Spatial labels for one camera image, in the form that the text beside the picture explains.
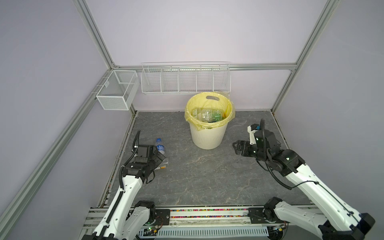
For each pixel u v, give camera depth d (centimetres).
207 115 97
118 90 99
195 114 91
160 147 94
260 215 74
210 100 94
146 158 59
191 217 75
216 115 97
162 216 74
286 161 47
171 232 71
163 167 89
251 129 65
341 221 38
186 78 99
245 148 62
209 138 87
